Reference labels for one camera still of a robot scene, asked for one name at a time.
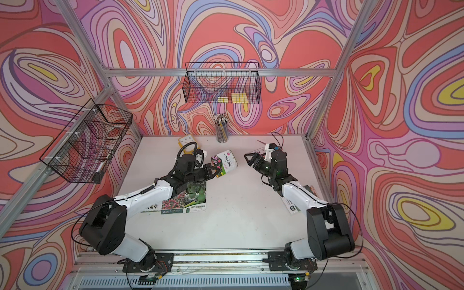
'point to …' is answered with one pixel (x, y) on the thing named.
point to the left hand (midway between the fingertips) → (223, 171)
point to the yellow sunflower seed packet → (291, 207)
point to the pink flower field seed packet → (174, 205)
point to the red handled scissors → (261, 142)
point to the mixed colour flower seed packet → (225, 162)
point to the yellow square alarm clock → (185, 139)
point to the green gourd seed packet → (195, 200)
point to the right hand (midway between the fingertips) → (248, 162)
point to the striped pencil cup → (222, 126)
